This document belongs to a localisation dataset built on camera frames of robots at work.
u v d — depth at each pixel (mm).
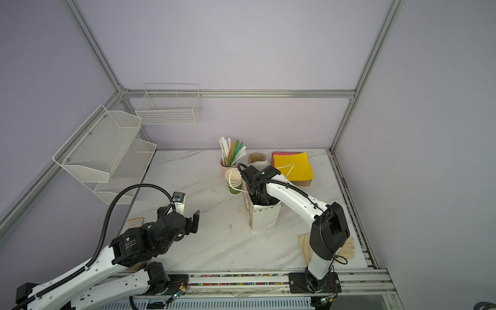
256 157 1116
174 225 497
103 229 462
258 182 573
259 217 750
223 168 1003
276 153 1147
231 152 985
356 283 760
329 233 445
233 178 976
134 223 882
